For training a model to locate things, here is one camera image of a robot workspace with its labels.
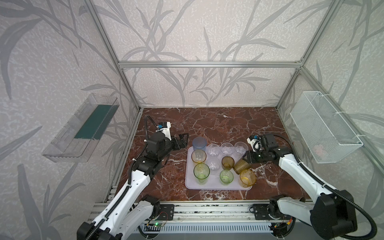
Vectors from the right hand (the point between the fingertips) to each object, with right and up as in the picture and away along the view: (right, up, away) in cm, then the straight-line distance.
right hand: (245, 152), depth 85 cm
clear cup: (-18, 0, +7) cm, 19 cm away
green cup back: (-11, -14, 0) cm, 18 cm away
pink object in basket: (+33, +4, -11) cm, 35 cm away
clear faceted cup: (-1, +1, +8) cm, 8 cm away
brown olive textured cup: (-3, -7, -2) cm, 8 cm away
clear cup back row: (-18, -6, -1) cm, 19 cm away
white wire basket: (+28, +12, -22) cm, 38 cm away
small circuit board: (-49, -34, -13) cm, 61 cm away
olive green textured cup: (-10, -7, +4) cm, 13 cm away
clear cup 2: (-10, +1, +7) cm, 12 cm away
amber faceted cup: (+1, -14, -2) cm, 14 cm away
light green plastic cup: (-25, -8, -7) cm, 28 cm away
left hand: (-34, +13, -10) cm, 38 cm away
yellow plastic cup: (-27, -2, 0) cm, 27 cm away
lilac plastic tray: (-19, -17, -2) cm, 25 cm away
